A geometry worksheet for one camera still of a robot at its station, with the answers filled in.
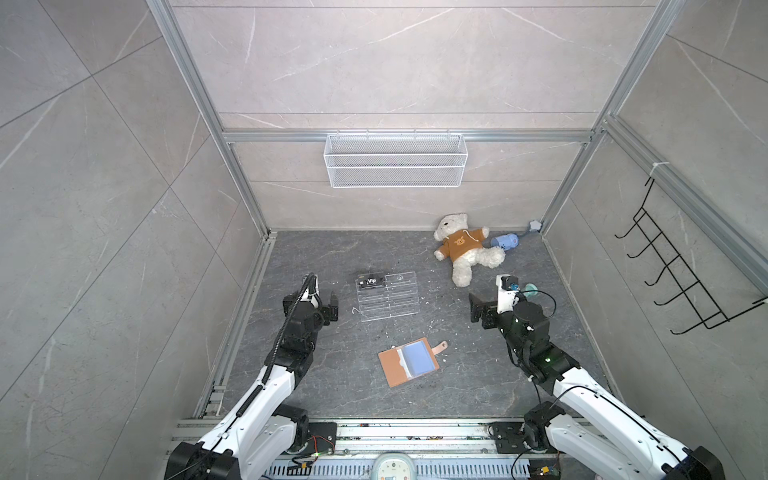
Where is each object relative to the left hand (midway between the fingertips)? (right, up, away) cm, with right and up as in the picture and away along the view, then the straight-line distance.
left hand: (312, 287), depth 82 cm
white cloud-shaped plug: (+83, +21, +40) cm, 94 cm away
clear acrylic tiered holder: (+22, -4, +13) cm, 26 cm away
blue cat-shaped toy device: (+66, +14, +28) cm, 73 cm away
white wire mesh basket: (+24, +42, +18) cm, 51 cm away
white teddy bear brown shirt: (+49, +12, +23) cm, 55 cm away
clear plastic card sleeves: (+30, -22, +4) cm, 37 cm away
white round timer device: (+23, -40, -15) cm, 48 cm away
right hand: (+48, -1, -2) cm, 48 cm away
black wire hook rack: (+86, +2, -20) cm, 89 cm away
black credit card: (+16, +1, +11) cm, 19 cm away
